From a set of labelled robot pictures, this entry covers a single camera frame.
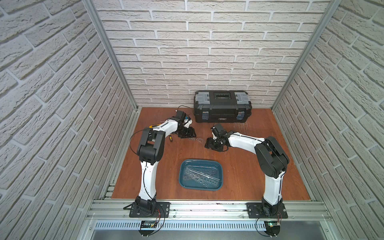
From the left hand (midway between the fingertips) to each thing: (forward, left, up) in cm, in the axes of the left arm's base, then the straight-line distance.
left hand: (195, 134), depth 101 cm
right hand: (-9, -9, -1) cm, 13 cm away
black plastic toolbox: (+13, -18, +15) cm, 26 cm away
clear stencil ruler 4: (-27, +3, -2) cm, 27 cm away
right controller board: (-53, -37, -2) cm, 65 cm away
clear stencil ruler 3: (-28, -9, -2) cm, 29 cm away
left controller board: (-50, +24, -6) cm, 56 cm away
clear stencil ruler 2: (-33, -6, -2) cm, 33 cm away
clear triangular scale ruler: (-27, -4, -2) cm, 27 cm away
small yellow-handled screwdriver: (-2, +17, -2) cm, 17 cm away
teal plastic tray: (-23, -10, -2) cm, 25 cm away
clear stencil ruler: (-4, -1, +1) cm, 5 cm away
